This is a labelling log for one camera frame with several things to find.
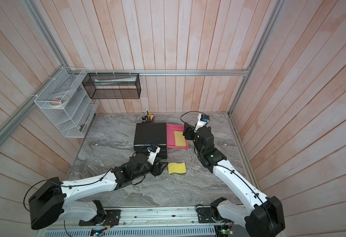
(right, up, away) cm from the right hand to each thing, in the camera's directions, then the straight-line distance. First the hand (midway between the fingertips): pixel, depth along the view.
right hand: (189, 123), depth 77 cm
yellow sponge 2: (-6, -27, +12) cm, 30 cm away
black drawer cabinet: (-22, -6, +9) cm, 24 cm away
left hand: (-14, -22, +2) cm, 26 cm away
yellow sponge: (-4, -11, +15) cm, 18 cm away
